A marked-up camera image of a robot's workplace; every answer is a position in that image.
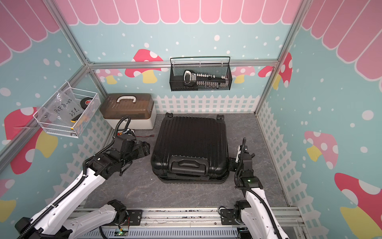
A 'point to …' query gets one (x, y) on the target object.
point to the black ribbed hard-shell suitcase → (191, 150)
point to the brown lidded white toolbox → (140, 108)
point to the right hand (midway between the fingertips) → (233, 157)
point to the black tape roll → (85, 102)
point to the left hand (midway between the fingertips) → (144, 149)
